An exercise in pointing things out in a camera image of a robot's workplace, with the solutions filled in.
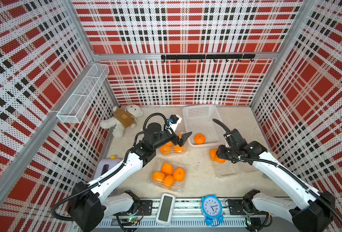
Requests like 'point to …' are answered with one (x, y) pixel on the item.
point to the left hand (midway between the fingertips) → (186, 126)
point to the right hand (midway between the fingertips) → (222, 154)
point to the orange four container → (220, 160)
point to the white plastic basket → (198, 120)
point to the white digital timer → (164, 215)
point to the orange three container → (213, 155)
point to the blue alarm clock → (212, 210)
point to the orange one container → (199, 138)
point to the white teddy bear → (123, 118)
